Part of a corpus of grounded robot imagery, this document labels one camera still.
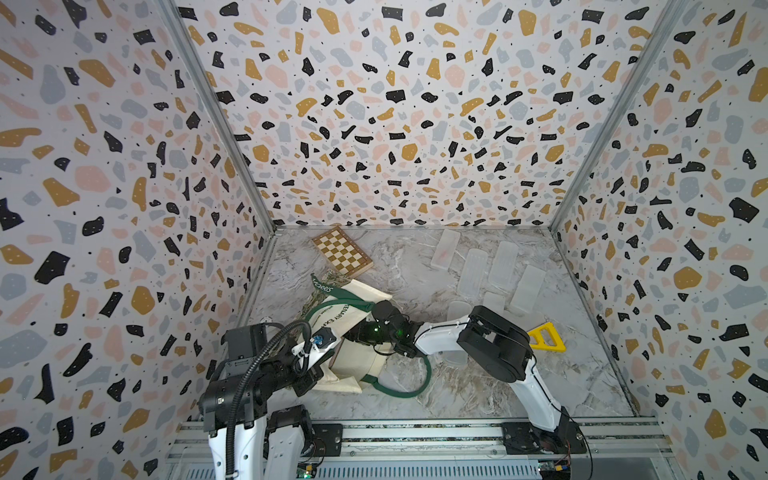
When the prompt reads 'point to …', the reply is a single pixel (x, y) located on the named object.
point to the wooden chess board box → (344, 254)
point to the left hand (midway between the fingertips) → (328, 349)
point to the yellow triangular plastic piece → (538, 333)
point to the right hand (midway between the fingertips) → (340, 332)
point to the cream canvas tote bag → (330, 316)
